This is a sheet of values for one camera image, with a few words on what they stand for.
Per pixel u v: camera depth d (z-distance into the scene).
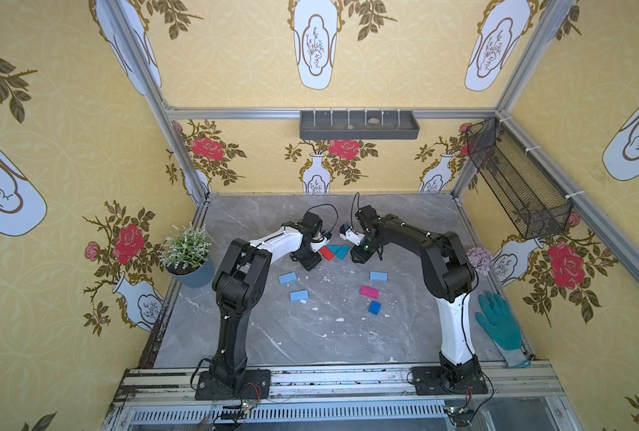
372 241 0.84
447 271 0.57
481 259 0.89
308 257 0.89
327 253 1.00
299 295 0.90
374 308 0.88
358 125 0.93
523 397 0.76
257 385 0.73
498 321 0.86
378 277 0.96
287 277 0.95
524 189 0.85
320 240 0.89
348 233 0.93
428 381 0.74
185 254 0.81
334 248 1.01
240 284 0.54
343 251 1.00
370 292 0.92
